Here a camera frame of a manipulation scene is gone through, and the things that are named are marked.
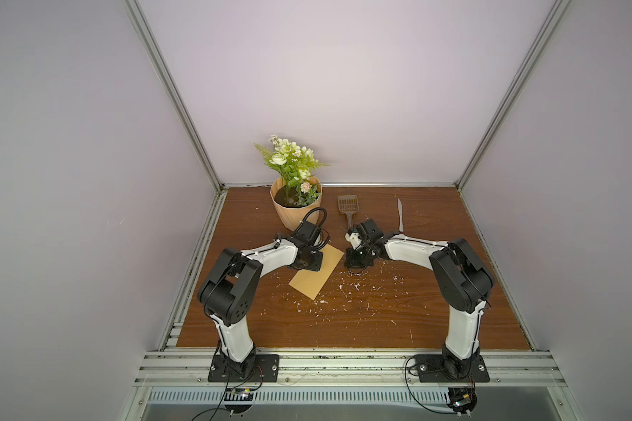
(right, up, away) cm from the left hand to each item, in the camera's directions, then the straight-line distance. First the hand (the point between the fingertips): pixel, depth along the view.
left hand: (318, 263), depth 95 cm
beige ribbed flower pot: (-8, +24, 0) cm, 25 cm away
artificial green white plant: (-7, +35, -7) cm, 37 cm away
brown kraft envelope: (-2, -6, -5) cm, 8 cm away
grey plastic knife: (+35, +18, +15) cm, 42 cm away
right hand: (+10, +3, +1) cm, 11 cm away
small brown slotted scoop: (+13, +22, +19) cm, 32 cm away
